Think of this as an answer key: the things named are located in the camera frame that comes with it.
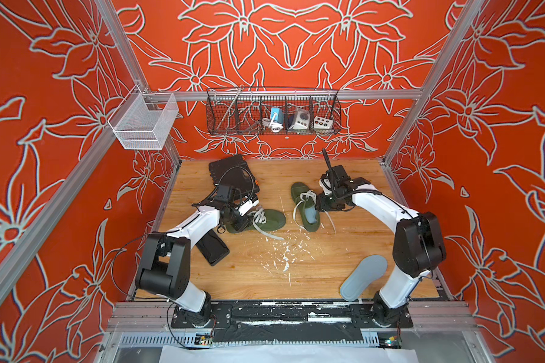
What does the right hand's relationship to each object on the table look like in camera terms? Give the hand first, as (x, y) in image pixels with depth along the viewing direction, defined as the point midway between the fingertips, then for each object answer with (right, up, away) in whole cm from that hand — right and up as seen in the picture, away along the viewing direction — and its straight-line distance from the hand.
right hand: (316, 205), depth 90 cm
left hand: (-29, -5, +1) cm, 29 cm away
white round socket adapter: (-6, +36, 0) cm, 36 cm away
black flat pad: (-42, -17, -2) cm, 45 cm away
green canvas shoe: (-22, -6, -1) cm, 22 cm away
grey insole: (+17, -25, -8) cm, 31 cm away
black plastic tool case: (-31, +13, -16) cm, 37 cm away
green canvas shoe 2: (-4, +3, +7) cm, 8 cm away
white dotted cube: (+3, +35, +3) cm, 35 cm away
